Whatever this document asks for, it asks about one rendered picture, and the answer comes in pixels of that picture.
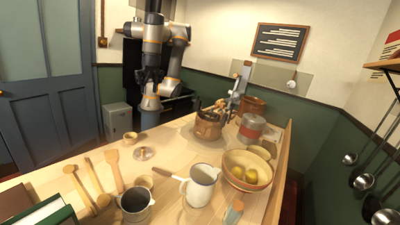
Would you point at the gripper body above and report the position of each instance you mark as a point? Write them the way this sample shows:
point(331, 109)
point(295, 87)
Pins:
point(152, 62)

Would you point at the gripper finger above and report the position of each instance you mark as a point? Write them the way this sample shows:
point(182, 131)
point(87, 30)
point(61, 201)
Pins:
point(160, 77)
point(140, 77)

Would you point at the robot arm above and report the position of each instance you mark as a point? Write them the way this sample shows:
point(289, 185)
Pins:
point(152, 32)

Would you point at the metal can in tub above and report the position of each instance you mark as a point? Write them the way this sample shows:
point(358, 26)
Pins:
point(210, 117)

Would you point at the wooden freezer tub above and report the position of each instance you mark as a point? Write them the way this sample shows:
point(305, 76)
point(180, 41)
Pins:
point(206, 129)

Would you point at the round metal lid wooden knob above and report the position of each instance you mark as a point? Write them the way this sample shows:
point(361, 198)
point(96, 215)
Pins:
point(143, 153)

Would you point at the black cast iron stove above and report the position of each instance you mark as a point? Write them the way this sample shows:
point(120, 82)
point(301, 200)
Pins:
point(131, 68)

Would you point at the small grey metal cabinet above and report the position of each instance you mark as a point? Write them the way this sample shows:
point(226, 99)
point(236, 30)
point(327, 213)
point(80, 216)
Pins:
point(117, 122)

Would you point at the copper pipe with brass fitting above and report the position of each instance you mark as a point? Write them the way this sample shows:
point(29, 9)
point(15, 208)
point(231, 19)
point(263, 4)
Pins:
point(102, 37)

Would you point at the grey panel above stove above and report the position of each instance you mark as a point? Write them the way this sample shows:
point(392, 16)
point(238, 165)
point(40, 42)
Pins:
point(137, 7)

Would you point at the small wooden bowl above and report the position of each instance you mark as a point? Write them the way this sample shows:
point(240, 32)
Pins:
point(130, 137)

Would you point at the pale round mat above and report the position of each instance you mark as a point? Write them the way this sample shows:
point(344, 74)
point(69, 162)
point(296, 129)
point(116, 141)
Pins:
point(187, 137)

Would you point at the wooden spatula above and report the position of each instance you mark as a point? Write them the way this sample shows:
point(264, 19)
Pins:
point(112, 159)

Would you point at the blue-grey panelled glazed door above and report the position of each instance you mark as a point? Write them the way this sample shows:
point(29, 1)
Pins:
point(47, 93)

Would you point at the brown stoneware crock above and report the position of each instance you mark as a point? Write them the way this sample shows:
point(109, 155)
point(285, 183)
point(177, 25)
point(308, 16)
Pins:
point(251, 105)

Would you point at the small cream cup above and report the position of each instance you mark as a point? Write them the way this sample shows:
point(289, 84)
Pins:
point(143, 182)

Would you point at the grey tin with red band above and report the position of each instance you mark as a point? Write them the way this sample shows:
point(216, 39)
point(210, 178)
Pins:
point(250, 129)

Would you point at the wooden stick with round end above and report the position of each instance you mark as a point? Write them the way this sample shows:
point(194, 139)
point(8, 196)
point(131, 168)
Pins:
point(93, 178)

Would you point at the white enamel jug blue rim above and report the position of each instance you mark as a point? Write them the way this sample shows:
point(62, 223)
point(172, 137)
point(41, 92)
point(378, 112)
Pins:
point(198, 190)

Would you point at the yellow lemon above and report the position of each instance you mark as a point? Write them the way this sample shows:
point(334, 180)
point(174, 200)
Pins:
point(237, 172)
point(251, 176)

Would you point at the wooden masher with round head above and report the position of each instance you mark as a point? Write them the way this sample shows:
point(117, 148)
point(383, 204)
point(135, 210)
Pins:
point(76, 184)

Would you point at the cream oval dish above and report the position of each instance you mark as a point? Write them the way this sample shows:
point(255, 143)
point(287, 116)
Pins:
point(258, 152)

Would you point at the framed black chalkboard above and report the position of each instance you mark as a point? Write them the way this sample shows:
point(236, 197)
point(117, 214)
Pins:
point(280, 42)

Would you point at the white card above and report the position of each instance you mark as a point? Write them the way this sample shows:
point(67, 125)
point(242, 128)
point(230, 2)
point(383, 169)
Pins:
point(273, 133)

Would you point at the grey metal pitcher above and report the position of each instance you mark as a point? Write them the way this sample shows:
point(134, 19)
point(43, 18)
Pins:
point(136, 206)

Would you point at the wooden block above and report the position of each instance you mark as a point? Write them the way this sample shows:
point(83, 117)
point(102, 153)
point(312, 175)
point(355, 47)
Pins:
point(270, 147)

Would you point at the striped cream mixing bowl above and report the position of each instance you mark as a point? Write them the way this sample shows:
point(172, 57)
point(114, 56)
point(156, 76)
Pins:
point(247, 186)

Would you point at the pale blue bottle with cork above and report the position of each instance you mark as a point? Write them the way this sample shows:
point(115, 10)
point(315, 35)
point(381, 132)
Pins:
point(232, 214)

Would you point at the green book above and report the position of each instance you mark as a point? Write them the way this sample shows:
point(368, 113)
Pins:
point(62, 215)
point(34, 212)

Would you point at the brown book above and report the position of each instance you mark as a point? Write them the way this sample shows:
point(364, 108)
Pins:
point(14, 201)

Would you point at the steel ladle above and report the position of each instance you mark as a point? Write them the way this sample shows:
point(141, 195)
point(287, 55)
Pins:
point(386, 217)
point(354, 178)
point(364, 182)
point(371, 210)
point(350, 158)

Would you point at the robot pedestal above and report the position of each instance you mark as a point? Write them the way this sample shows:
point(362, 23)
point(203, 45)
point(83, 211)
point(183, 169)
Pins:
point(150, 120)

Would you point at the translucent grey wall panel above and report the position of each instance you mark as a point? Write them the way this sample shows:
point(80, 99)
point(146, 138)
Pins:
point(268, 78)

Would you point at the wooden wall shelf black bracket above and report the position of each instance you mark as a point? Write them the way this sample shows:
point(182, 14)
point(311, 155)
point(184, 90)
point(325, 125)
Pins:
point(382, 64)

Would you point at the red and white wall poster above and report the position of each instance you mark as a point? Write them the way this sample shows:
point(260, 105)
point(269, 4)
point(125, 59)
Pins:
point(389, 47)

